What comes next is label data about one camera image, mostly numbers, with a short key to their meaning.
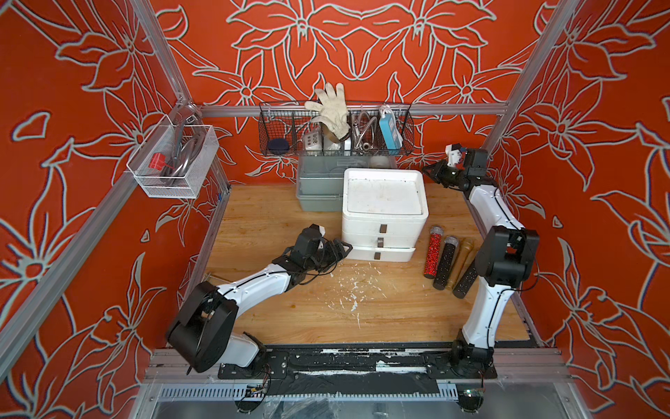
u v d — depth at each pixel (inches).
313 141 36.5
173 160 29.9
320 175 38.0
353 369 28.7
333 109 35.1
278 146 37.7
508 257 21.4
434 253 37.4
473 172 29.0
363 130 33.1
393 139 35.2
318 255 27.4
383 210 31.7
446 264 35.7
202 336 16.0
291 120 37.4
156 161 28.0
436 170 32.5
